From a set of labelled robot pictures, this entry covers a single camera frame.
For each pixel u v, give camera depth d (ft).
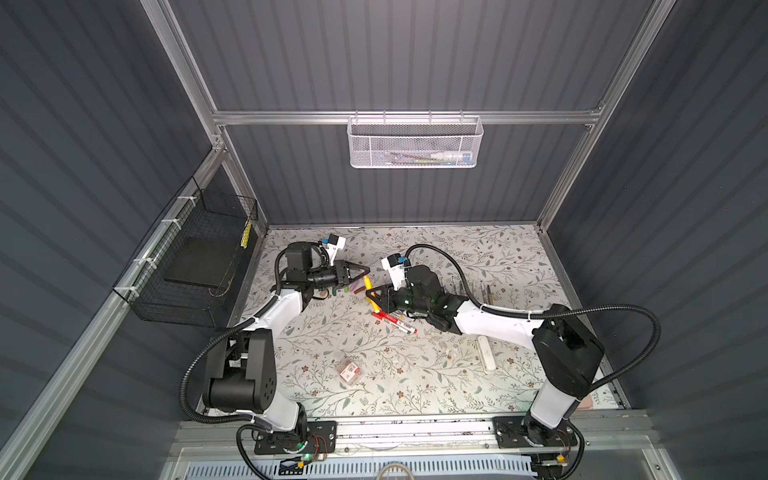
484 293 3.32
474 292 3.30
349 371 2.70
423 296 2.19
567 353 1.56
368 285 2.64
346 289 3.34
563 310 1.62
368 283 2.64
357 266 2.62
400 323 3.06
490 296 3.25
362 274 2.63
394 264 2.42
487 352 2.77
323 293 2.51
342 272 2.44
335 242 2.60
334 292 3.34
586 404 2.51
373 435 2.47
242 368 1.46
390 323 3.07
